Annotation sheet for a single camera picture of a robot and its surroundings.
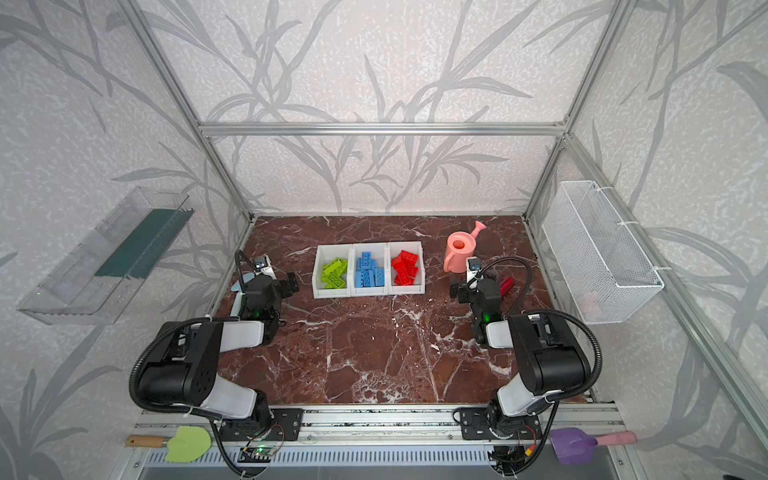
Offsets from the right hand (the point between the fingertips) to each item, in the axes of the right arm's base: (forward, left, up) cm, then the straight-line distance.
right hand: (470, 263), depth 94 cm
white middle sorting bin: (+7, +30, -4) cm, 31 cm away
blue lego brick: (+4, +37, -6) cm, 37 cm away
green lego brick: (+3, +43, -4) cm, 43 cm away
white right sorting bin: (+8, +25, -3) cm, 26 cm away
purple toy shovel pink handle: (-47, -19, -8) cm, 52 cm away
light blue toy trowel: (-10, +75, -7) cm, 76 cm away
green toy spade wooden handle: (-47, +73, -7) cm, 87 cm away
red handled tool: (-5, -12, -6) cm, 14 cm away
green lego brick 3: (-3, +46, -8) cm, 47 cm away
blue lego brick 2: (+5, +34, -4) cm, 35 cm away
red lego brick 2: (+3, +23, -4) cm, 23 cm away
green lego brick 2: (+1, +46, -4) cm, 47 cm away
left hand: (0, +60, +2) cm, 61 cm away
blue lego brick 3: (-1, +30, -7) cm, 30 cm away
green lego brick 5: (+1, +43, -6) cm, 43 cm away
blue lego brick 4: (-2, +33, -6) cm, 33 cm away
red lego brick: (+6, +20, -5) cm, 21 cm away
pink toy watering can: (+5, +3, +2) cm, 6 cm away
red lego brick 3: (-1, +21, -5) cm, 22 cm away
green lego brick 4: (-3, +44, -5) cm, 44 cm away
